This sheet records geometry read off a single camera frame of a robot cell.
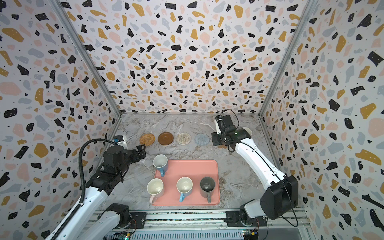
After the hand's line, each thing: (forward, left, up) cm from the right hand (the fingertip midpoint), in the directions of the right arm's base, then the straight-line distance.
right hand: (216, 134), depth 81 cm
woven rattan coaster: (+12, +47, -22) cm, 53 cm away
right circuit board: (-43, -16, -23) cm, 51 cm away
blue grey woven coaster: (+12, +8, -22) cm, 27 cm away
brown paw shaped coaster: (+8, -7, -24) cm, 26 cm away
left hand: (-8, +40, 0) cm, 41 cm away
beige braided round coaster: (+12, +21, -22) cm, 33 cm away
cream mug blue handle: (-21, +17, -20) cm, 34 cm away
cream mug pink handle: (-23, +33, -19) cm, 44 cm away
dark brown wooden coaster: (+12, +34, -22) cm, 42 cm away
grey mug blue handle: (-8, +33, -18) cm, 38 cm away
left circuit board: (-44, +43, -22) cm, 66 cm away
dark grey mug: (-22, +5, -19) cm, 30 cm away
